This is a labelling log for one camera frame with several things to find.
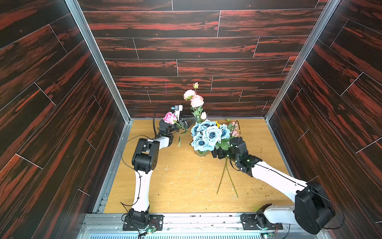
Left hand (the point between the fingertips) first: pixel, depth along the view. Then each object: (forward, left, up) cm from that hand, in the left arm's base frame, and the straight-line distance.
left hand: (196, 120), depth 87 cm
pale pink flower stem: (+14, -29, -20) cm, 38 cm away
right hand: (-11, -13, -8) cm, 19 cm away
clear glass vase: (-9, -4, -22) cm, 25 cm away
